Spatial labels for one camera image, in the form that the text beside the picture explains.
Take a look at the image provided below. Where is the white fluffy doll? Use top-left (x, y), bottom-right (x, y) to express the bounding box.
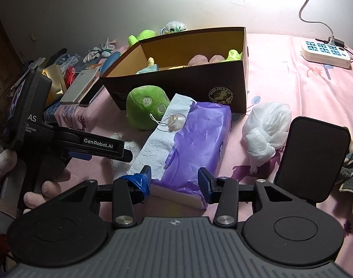
top-left (160, 21), bottom-right (187, 35)

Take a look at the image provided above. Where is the neon yellow mesh cloth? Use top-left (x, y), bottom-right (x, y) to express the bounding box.
top-left (224, 49), bottom-right (243, 62)

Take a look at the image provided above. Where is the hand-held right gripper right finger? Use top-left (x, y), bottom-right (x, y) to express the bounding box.
top-left (198, 166), bottom-right (300, 227)

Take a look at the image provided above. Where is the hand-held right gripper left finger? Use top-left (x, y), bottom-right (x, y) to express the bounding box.
top-left (56, 165), bottom-right (152, 229)

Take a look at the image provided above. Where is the blue patterned pack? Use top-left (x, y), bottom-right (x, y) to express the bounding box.
top-left (43, 104), bottom-right (61, 122)

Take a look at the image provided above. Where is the white power strip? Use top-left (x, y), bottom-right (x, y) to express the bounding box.
top-left (301, 39), bottom-right (352, 69)

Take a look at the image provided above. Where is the lime green plush toy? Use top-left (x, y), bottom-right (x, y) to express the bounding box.
top-left (128, 29), bottom-right (157, 47)

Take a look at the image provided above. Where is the white plush doll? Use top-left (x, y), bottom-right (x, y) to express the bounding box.
top-left (83, 38), bottom-right (119, 63)

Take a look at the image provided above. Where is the pink plush toy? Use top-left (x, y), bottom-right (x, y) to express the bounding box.
top-left (188, 54), bottom-right (226, 66)

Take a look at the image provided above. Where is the blue oval case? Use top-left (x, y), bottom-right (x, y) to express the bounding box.
top-left (100, 51), bottom-right (123, 75)

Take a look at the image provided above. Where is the white fuzzy cloth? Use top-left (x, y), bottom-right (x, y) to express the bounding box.
top-left (108, 133), bottom-right (142, 181)

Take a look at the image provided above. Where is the white cloth bundle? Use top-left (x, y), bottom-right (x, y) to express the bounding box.
top-left (242, 102), bottom-right (293, 176)

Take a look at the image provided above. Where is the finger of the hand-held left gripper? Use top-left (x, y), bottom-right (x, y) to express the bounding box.
top-left (52, 127), bottom-right (133, 163)
top-left (68, 150), bottom-right (92, 161)

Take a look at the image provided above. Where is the brown cardboard shoe box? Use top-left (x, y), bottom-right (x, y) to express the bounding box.
top-left (100, 27), bottom-right (249, 114)

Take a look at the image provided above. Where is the black charger plug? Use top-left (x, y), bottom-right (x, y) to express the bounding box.
top-left (315, 36), bottom-right (346, 47)

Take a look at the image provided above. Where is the grey fabric bundle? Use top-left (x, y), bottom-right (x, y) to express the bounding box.
top-left (337, 142), bottom-right (353, 218)

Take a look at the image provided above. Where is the light blue cloth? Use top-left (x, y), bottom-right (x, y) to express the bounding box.
top-left (135, 64), bottom-right (160, 75)

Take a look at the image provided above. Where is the black phone stand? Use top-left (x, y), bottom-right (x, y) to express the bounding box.
top-left (273, 116), bottom-right (351, 206)

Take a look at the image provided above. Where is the round green plush toy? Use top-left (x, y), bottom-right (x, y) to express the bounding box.
top-left (126, 85), bottom-right (173, 131)

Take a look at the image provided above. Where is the red packet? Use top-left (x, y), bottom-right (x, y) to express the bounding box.
top-left (63, 66), bottom-right (78, 90)

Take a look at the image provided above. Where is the person's left hand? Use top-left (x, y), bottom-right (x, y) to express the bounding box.
top-left (0, 150), bottom-right (71, 216)

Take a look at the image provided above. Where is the white power cable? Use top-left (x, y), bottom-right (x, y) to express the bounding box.
top-left (299, 0), bottom-right (335, 42)

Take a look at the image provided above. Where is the black smartphone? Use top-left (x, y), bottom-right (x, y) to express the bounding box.
top-left (78, 85), bottom-right (106, 107)

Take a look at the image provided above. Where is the gold packet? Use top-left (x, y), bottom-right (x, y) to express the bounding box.
top-left (42, 64), bottom-right (67, 102)

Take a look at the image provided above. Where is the blue white packet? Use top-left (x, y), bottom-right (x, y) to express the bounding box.
top-left (53, 53), bottom-right (79, 70)

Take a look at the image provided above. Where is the pink printed bedsheet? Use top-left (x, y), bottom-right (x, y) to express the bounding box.
top-left (43, 32), bottom-right (353, 267)

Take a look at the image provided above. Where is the purple tissue pack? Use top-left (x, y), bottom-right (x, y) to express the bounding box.
top-left (129, 93), bottom-right (233, 210)

